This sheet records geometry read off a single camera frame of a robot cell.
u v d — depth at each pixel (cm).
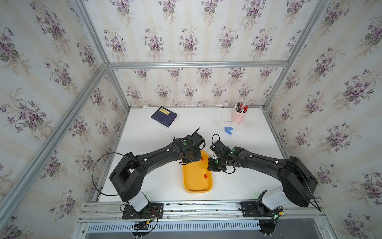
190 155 64
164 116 114
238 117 107
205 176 84
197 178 83
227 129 105
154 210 73
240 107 107
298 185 42
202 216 72
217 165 73
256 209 66
